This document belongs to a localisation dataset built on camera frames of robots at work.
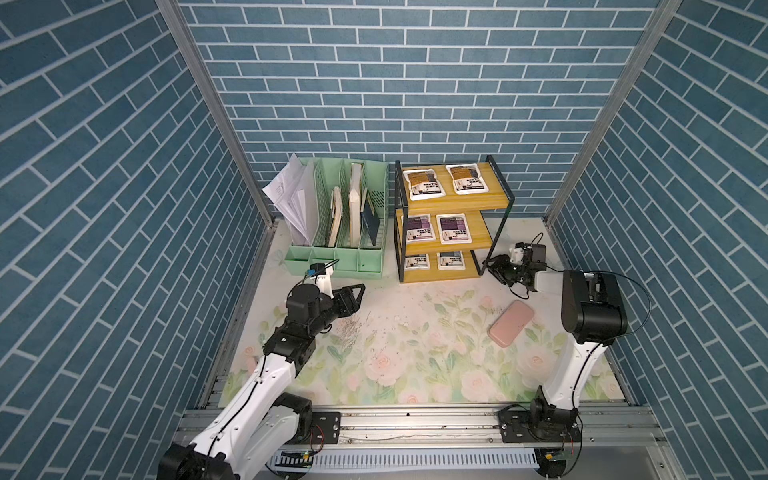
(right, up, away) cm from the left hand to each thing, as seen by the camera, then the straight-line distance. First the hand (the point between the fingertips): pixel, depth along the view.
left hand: (365, 290), depth 78 cm
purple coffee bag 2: (+26, +17, +15) cm, 35 cm away
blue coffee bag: (+15, +6, +27) cm, 31 cm away
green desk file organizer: (-3, +6, +21) cm, 23 cm away
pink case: (+43, -12, +13) cm, 47 cm away
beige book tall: (-5, +24, +15) cm, 29 cm away
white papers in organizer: (-22, +27, +9) cm, 36 cm away
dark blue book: (-2, +21, +28) cm, 35 cm away
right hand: (+40, +5, +25) cm, 47 cm away
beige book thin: (-12, +23, +17) cm, 31 cm away
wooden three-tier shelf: (+38, +22, +20) cm, 48 cm away
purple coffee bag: (+15, +17, +15) cm, 28 cm away
